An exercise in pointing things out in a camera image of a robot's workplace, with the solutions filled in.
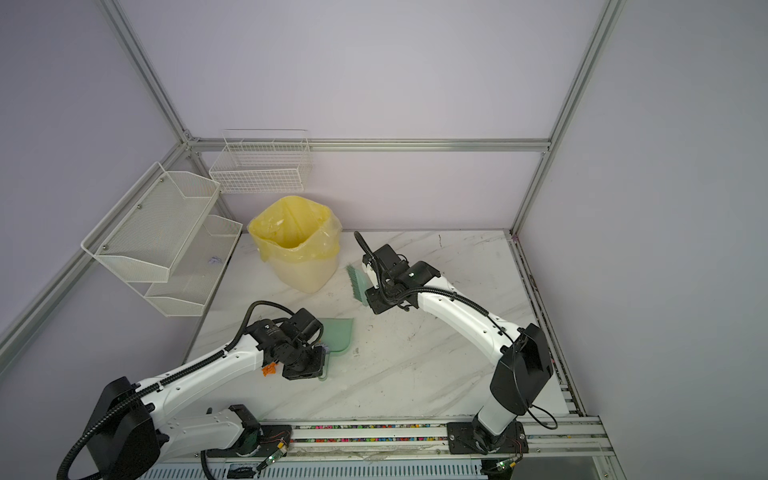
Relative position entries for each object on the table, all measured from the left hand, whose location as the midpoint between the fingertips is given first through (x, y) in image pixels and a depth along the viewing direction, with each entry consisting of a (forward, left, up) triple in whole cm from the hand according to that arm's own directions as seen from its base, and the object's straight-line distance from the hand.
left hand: (319, 375), depth 77 cm
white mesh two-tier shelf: (+36, +49, +18) cm, 63 cm away
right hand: (+17, -14, +12) cm, 25 cm away
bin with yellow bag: (+30, +7, +20) cm, 37 cm away
